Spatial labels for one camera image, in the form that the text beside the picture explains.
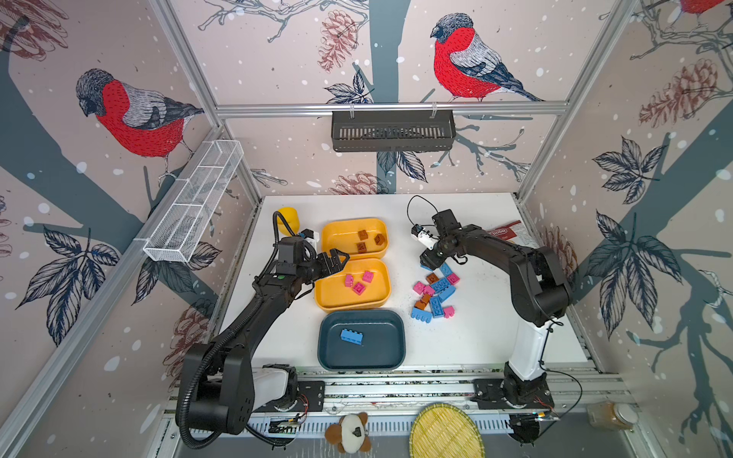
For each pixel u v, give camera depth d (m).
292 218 0.98
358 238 1.07
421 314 0.86
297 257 0.67
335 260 0.76
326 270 0.74
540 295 0.51
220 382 0.40
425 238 0.90
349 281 0.95
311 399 0.73
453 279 0.95
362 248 1.04
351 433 0.66
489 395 0.73
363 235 1.07
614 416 0.63
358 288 0.92
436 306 0.88
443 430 0.68
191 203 0.78
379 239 1.04
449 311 0.87
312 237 0.79
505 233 1.04
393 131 1.04
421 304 0.88
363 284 0.94
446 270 0.98
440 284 0.95
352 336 0.82
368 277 0.95
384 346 0.83
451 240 0.73
